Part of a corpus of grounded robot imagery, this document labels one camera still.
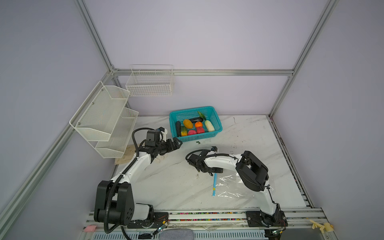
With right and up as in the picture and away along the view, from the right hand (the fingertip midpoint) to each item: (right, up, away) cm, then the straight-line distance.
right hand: (215, 168), depth 91 cm
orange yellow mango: (-18, +28, +17) cm, 38 cm away
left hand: (-24, +15, -5) cm, 29 cm away
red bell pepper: (-9, +24, +14) cm, 29 cm away
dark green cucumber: (-25, +25, +17) cm, 39 cm away
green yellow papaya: (-21, +23, +14) cm, 35 cm away
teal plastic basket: (-2, +37, +24) cm, 44 cm away
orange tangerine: (-10, +28, +20) cm, 36 cm away
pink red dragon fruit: (-15, +22, +12) cm, 30 cm away
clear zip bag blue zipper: (+8, -8, -6) cm, 13 cm away
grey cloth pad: (-21, -24, -23) cm, 40 cm away
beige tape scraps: (+51, -22, -20) cm, 59 cm away
